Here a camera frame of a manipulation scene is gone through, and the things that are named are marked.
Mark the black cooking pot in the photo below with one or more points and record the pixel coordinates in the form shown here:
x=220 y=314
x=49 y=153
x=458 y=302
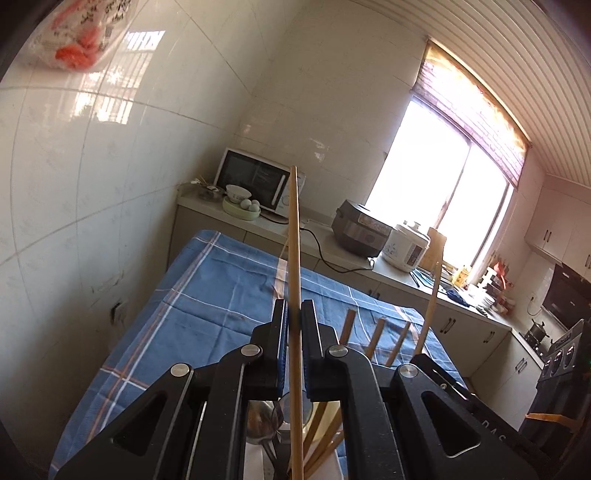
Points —
x=538 y=332

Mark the wooden cutting board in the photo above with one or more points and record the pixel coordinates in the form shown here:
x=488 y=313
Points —
x=436 y=244

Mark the blue rag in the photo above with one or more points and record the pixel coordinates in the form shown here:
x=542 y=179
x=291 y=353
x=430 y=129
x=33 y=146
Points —
x=457 y=296

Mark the bamboo window blind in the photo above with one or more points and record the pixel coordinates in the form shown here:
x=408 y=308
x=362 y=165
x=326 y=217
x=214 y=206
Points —
x=461 y=101

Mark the white utensil holder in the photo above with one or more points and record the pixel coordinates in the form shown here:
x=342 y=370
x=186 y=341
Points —
x=254 y=464

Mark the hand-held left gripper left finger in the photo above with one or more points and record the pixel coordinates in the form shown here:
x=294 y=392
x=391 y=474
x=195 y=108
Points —
x=284 y=369

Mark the white bowl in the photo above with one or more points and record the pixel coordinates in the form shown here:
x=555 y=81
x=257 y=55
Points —
x=235 y=193

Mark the black range hood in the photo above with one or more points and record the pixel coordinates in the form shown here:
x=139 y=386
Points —
x=568 y=295

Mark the white pressure cooker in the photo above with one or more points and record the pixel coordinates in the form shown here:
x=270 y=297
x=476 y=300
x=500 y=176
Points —
x=404 y=251

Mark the blue plaid tablecloth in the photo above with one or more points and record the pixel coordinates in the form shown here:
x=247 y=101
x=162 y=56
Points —
x=221 y=286

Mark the red printed plastic bag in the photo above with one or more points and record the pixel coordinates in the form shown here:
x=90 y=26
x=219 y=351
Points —
x=74 y=46

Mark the white upper cabinets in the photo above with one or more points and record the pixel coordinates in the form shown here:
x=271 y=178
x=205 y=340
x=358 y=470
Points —
x=563 y=230

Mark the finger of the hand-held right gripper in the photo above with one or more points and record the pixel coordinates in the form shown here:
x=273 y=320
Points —
x=494 y=429

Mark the condiment rack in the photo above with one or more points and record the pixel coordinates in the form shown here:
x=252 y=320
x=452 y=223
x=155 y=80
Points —
x=498 y=286

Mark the window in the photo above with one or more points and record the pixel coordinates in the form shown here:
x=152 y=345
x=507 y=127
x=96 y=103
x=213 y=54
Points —
x=415 y=184

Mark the yellow bottle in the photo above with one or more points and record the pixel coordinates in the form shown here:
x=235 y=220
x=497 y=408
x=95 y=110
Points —
x=461 y=277

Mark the green plate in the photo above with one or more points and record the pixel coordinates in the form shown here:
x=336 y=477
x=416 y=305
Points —
x=233 y=211

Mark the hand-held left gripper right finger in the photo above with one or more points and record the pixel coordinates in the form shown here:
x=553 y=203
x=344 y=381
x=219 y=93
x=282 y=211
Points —
x=308 y=369

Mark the white microwave oven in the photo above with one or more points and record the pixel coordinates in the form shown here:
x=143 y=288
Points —
x=249 y=173

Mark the black rice cooker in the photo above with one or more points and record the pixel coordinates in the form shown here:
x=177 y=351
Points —
x=360 y=230

